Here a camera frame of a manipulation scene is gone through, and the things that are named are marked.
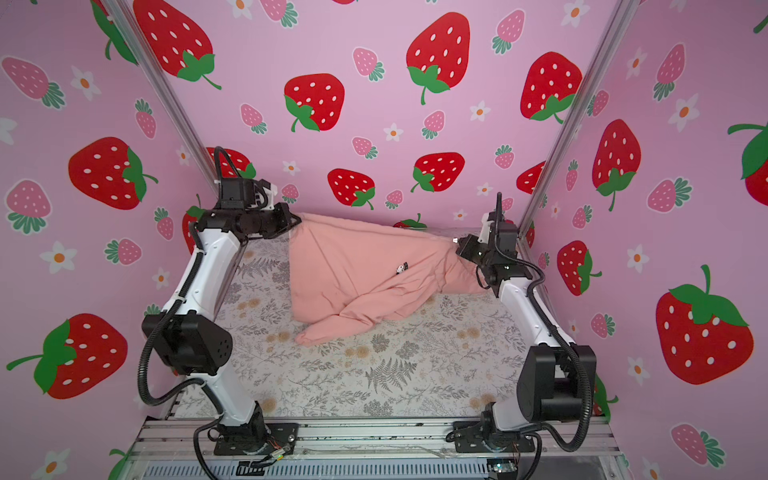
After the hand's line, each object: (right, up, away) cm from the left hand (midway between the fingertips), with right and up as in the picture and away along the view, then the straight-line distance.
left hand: (300, 216), depth 82 cm
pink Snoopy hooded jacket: (+12, -17, +6) cm, 22 cm away
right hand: (+45, -6, +2) cm, 46 cm away
